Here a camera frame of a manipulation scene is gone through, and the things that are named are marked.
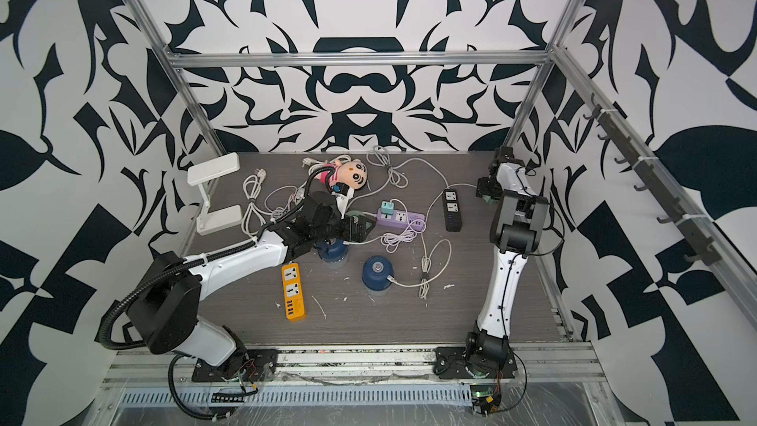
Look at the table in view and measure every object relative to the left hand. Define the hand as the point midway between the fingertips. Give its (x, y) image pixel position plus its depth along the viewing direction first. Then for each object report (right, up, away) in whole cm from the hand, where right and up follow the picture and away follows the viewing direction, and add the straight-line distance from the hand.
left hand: (362, 214), depth 85 cm
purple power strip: (+13, -3, +14) cm, 19 cm away
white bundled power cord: (-38, -3, +17) cm, 42 cm away
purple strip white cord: (+13, +11, +26) cm, 31 cm away
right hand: (+47, +7, +22) cm, 52 cm away
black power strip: (+30, -4, +15) cm, 33 cm away
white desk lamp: (-51, -4, +14) cm, 53 cm away
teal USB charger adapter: (+8, +1, +12) cm, 14 cm away
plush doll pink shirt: (-4, +12, +17) cm, 21 cm away
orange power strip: (-18, -23, -2) cm, 30 cm away
